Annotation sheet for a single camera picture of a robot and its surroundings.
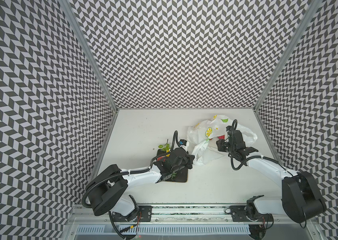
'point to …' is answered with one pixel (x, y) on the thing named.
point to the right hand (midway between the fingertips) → (218, 145)
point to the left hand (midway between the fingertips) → (195, 157)
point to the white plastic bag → (203, 134)
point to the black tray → (181, 176)
